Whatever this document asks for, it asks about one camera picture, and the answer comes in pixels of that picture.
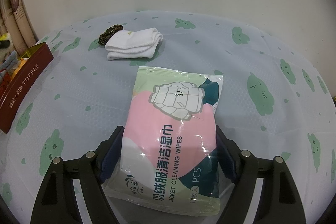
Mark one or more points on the white fluffy plush toy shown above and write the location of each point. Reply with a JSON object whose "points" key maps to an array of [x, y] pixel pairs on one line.
{"points": [[6, 43]]}

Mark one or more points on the black scrunchie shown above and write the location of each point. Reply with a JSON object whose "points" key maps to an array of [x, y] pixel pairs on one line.
{"points": [[105, 37]]}

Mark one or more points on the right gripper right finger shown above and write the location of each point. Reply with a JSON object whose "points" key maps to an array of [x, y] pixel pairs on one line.
{"points": [[279, 201]]}

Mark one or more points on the pink green cleaning wipes pack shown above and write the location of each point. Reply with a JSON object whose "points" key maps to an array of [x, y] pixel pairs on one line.
{"points": [[168, 156]]}

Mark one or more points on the beige patterned curtain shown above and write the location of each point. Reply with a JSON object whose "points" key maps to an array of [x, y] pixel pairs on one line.
{"points": [[15, 22]]}

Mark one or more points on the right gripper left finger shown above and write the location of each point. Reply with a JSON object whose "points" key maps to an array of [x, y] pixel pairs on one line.
{"points": [[56, 201]]}

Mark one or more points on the light blue towel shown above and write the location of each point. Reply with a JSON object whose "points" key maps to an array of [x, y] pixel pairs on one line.
{"points": [[11, 63]]}

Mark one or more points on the folded white socks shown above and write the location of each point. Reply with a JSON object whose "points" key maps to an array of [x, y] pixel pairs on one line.
{"points": [[133, 44]]}

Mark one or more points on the red grey Santa hat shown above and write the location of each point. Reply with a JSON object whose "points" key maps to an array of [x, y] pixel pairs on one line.
{"points": [[5, 80]]}

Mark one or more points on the red gold toffee tin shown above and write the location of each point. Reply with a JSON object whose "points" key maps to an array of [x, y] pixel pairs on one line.
{"points": [[38, 58]]}

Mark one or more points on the orange soft item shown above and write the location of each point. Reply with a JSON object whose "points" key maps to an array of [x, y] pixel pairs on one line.
{"points": [[21, 63]]}

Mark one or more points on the light blue cloud tablecloth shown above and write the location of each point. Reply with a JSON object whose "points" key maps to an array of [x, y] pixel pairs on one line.
{"points": [[274, 100]]}

